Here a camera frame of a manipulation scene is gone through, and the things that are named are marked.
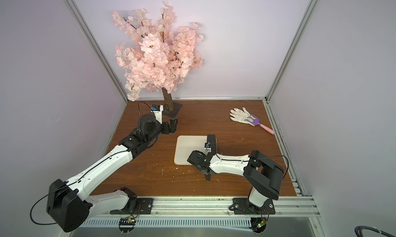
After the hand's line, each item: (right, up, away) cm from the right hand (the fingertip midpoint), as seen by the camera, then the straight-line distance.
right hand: (205, 160), depth 87 cm
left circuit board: (-38, -26, -15) cm, 49 cm away
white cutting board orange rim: (-12, +8, +8) cm, 16 cm away
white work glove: (+28, +25, +22) cm, 44 cm away
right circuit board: (+24, -24, -18) cm, 39 cm away
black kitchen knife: (+4, +10, +11) cm, 16 cm away
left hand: (-18, +25, -9) cm, 32 cm away
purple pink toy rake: (+36, +22, +16) cm, 45 cm away
